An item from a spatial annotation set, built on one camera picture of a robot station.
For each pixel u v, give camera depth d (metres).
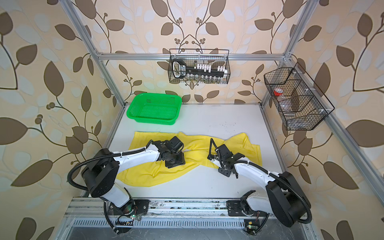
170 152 0.66
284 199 0.41
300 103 0.74
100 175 0.45
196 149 0.95
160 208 0.75
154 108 1.19
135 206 0.74
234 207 0.73
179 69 0.85
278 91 0.81
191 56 0.90
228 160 0.64
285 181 0.43
